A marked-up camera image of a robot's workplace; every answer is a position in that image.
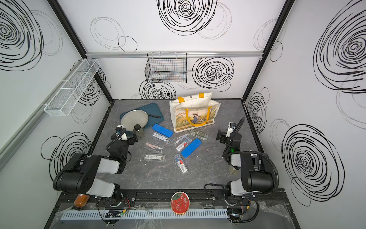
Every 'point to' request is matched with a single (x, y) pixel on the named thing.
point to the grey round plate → (131, 118)
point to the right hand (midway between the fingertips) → (227, 130)
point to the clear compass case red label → (180, 163)
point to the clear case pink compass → (154, 147)
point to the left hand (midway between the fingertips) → (126, 129)
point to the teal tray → (152, 109)
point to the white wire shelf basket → (68, 93)
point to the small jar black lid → (139, 130)
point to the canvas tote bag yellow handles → (195, 111)
